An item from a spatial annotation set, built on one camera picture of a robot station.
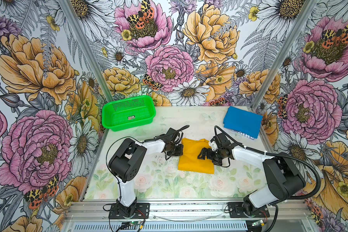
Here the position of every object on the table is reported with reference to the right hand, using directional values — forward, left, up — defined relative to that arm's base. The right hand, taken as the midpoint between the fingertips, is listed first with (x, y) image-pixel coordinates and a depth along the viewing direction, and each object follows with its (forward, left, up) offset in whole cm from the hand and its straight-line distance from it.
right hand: (204, 163), depth 88 cm
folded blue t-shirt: (+31, -34, 0) cm, 46 cm away
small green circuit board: (-28, +37, -3) cm, 47 cm away
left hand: (+6, +14, -3) cm, 15 cm away
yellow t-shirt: (0, +9, +2) cm, 9 cm away
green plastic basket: (+45, +56, -2) cm, 72 cm away
